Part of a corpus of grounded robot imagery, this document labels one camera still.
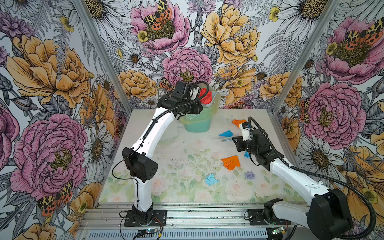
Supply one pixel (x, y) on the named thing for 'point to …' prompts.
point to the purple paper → (250, 175)
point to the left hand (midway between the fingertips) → (200, 112)
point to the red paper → (207, 99)
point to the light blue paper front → (210, 179)
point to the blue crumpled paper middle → (228, 133)
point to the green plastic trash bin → (202, 127)
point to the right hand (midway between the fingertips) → (235, 142)
